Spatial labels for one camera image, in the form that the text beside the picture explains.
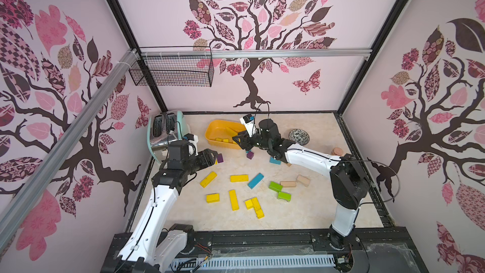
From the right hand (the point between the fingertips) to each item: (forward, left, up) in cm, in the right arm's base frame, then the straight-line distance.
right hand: (237, 133), depth 83 cm
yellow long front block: (-26, -9, -21) cm, 35 cm away
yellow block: (+15, +5, -18) cm, 24 cm away
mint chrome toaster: (+7, +36, -3) cm, 37 cm away
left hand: (-12, +10, -3) cm, 15 cm away
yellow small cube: (+11, +12, -18) cm, 24 cm away
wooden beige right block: (-13, -31, -20) cm, 40 cm away
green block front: (-21, -21, -21) cm, 37 cm away
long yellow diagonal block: (-12, +15, -21) cm, 29 cm away
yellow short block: (-22, +12, -19) cm, 31 cm away
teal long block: (-13, -8, -21) cm, 26 cm away
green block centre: (-17, -17, -20) cm, 32 cm away
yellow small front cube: (-25, -5, -19) cm, 32 cm away
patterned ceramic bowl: (+13, -35, -20) cm, 42 cm away
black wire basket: (+34, +32, +14) cm, 49 cm away
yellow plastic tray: (+17, +12, -20) cm, 29 cm away
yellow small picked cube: (+9, +8, -17) cm, 20 cm away
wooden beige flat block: (-15, -24, -22) cm, 36 cm away
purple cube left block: (0, +11, -21) cm, 23 cm away
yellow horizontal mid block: (-11, 0, -22) cm, 25 cm away
